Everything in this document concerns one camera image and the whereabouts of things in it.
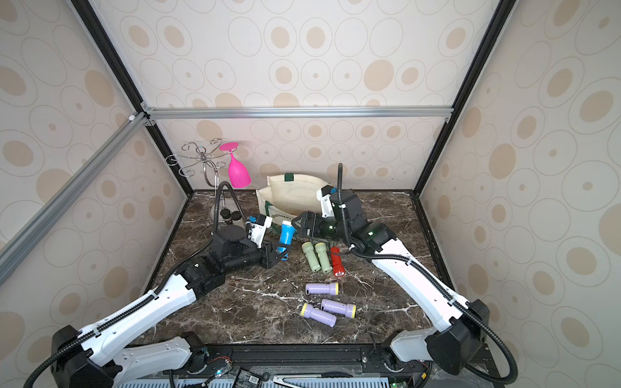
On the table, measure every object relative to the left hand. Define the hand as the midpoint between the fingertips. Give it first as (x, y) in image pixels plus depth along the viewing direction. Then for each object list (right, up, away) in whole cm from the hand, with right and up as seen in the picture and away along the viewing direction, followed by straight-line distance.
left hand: (294, 249), depth 69 cm
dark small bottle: (-31, +10, +31) cm, 45 cm away
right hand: (+5, +8, +2) cm, 10 cm away
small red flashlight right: (+15, -11, +22) cm, 29 cm away
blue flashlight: (-2, +3, +1) cm, 4 cm away
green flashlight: (+4, -5, +25) cm, 26 cm away
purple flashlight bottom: (+8, -24, +10) cm, 27 cm away
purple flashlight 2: (+14, -22, +12) cm, 28 cm away
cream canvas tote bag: (-6, +18, +33) cm, 38 cm away
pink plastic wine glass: (-24, +25, +26) cm, 43 cm away
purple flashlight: (+9, -17, +19) cm, 27 cm away
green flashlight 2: (+9, -7, +25) cm, 28 cm away
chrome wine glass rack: (-35, +30, +25) cm, 52 cm away
